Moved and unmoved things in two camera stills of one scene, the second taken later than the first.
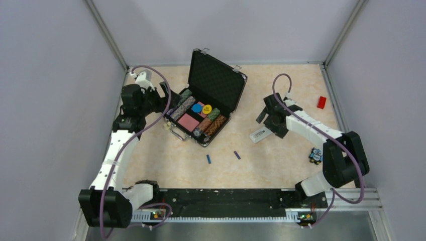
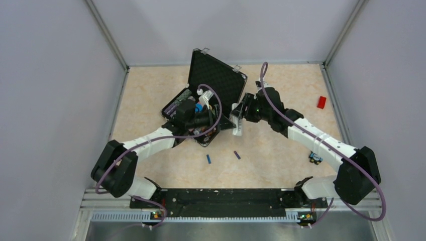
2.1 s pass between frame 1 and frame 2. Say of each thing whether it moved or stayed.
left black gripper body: moved
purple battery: stayed
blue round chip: stayed
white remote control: moved
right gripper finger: moved
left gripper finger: moved
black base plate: stayed
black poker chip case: stayed
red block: stayed
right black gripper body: moved
